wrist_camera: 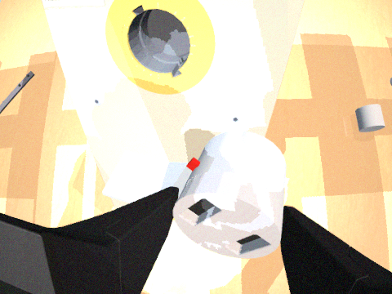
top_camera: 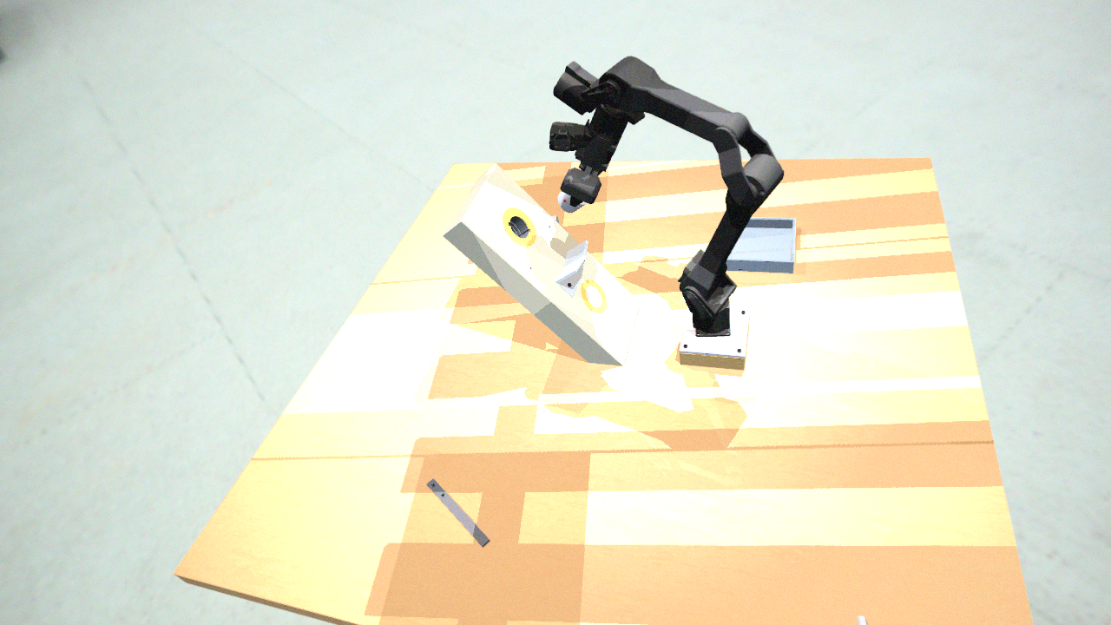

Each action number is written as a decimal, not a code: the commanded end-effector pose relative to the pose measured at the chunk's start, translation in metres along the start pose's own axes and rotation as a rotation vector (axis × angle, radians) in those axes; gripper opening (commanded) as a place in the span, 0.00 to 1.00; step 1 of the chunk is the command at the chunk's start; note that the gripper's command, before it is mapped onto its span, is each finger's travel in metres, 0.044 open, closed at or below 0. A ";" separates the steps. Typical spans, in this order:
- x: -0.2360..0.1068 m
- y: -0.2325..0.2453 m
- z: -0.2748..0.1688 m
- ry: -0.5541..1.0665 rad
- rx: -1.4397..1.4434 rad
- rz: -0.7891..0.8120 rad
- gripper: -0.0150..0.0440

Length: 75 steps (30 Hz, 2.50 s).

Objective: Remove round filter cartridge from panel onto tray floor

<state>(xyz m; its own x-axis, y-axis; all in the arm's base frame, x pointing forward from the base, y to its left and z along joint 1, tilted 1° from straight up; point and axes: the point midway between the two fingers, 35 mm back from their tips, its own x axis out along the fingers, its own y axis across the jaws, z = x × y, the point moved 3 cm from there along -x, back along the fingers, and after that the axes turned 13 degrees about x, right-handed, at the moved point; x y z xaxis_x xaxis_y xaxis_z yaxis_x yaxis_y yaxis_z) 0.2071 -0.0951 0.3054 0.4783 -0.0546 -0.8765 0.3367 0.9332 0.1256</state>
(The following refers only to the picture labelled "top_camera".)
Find grey flat bar with two pins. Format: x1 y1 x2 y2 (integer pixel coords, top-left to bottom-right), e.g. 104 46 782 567
426 478 490 548

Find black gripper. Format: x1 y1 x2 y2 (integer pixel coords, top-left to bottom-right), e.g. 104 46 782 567
560 124 621 206

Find white cylinder with two slots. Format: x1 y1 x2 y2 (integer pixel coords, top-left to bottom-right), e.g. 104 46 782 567
558 192 587 214

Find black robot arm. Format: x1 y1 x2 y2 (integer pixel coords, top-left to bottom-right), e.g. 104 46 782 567
549 56 785 337

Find cream service panel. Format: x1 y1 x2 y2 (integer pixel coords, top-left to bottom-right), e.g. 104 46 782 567
443 164 641 366

